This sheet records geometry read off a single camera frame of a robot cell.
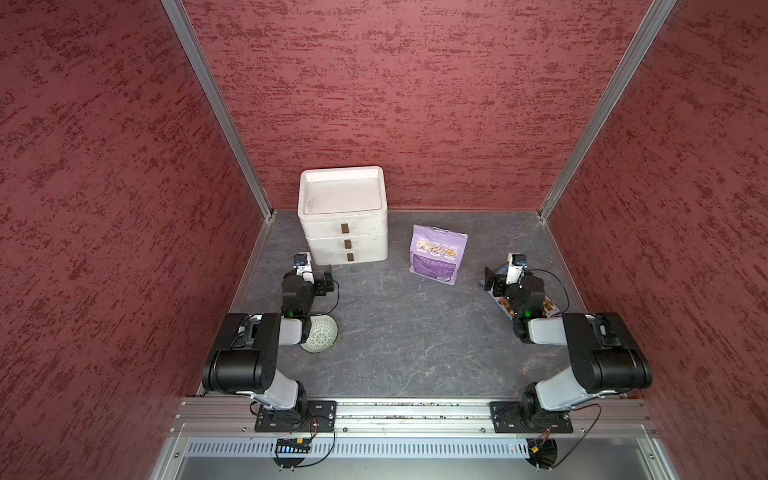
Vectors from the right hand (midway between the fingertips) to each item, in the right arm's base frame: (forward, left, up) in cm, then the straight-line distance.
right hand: (499, 270), depth 94 cm
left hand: (+1, +59, +2) cm, 59 cm away
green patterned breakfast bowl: (-18, +56, -5) cm, 59 cm away
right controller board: (-47, -1, -7) cm, 48 cm away
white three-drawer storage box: (+10, +49, +18) cm, 53 cm away
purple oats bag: (+2, +21, +7) cm, 22 cm away
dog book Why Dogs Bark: (-11, -15, -6) cm, 20 cm away
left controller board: (-45, +61, -9) cm, 76 cm away
